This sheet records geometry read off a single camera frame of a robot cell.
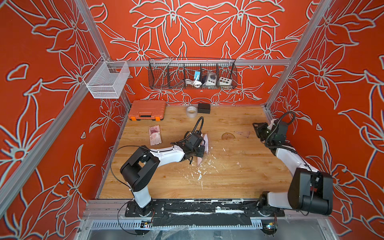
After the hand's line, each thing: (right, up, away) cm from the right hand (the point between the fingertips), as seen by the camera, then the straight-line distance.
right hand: (249, 122), depth 86 cm
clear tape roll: (-34, +8, +29) cm, 46 cm away
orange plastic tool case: (-68, +9, +24) cm, 73 cm away
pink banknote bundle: (-60, -9, +14) cm, 62 cm away
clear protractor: (-9, -9, +15) cm, 20 cm away
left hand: (-28, -16, +5) cm, 32 cm away
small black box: (-24, +11, +29) cm, 39 cm away
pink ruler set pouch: (-26, -10, +9) cm, 29 cm away
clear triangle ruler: (+3, -8, +16) cm, 19 cm away
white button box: (-13, +26, +8) cm, 30 cm away
